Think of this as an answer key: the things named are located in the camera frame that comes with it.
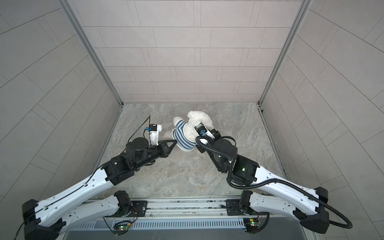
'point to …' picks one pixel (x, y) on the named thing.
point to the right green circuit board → (252, 224)
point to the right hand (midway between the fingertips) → (198, 126)
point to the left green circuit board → (121, 230)
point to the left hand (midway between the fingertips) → (180, 142)
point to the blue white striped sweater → (182, 142)
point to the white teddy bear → (189, 129)
